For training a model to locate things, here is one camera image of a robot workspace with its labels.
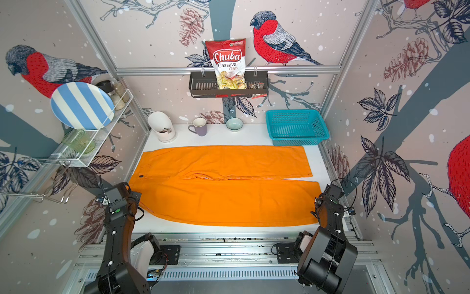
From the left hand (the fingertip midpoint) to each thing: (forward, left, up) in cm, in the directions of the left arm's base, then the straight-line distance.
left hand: (135, 189), depth 83 cm
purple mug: (+45, -23, -2) cm, 51 cm away
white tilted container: (+43, +1, +1) cm, 43 cm away
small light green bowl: (+49, -44, -6) cm, 67 cm away
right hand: (-6, -88, -9) cm, 89 cm away
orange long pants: (+8, -13, -10) cm, 18 cm away
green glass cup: (+9, +14, +25) cm, 30 cm away
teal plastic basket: (+51, -86, -10) cm, 101 cm away
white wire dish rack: (+2, +9, +22) cm, 24 cm away
